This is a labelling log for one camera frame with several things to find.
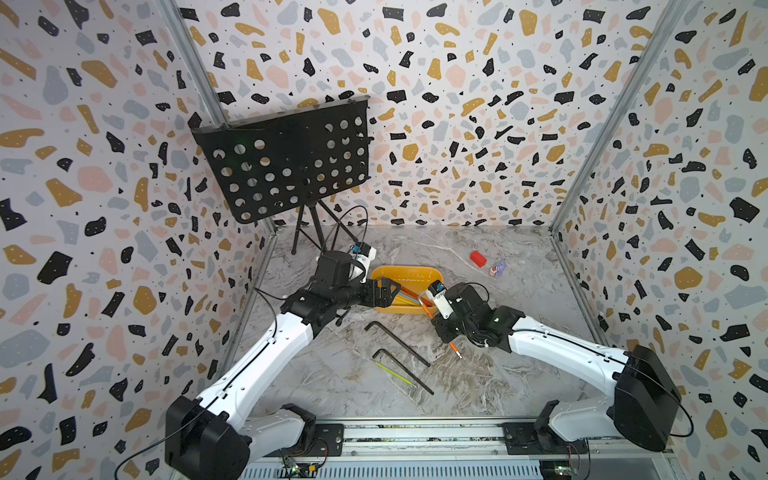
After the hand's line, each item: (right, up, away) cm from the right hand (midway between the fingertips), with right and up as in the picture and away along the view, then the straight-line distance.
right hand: (434, 319), depth 83 cm
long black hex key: (-2, -14, +5) cm, 15 cm away
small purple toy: (+25, +13, +24) cm, 37 cm away
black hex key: (-6, -17, +3) cm, 18 cm away
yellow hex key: (-10, +3, +17) cm, 20 cm away
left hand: (-12, +11, -7) cm, 18 cm away
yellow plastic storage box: (-4, +10, +20) cm, 23 cm away
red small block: (+19, +16, +27) cm, 37 cm away
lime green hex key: (-12, -16, +3) cm, 20 cm away
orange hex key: (-1, +2, -5) cm, 5 cm away
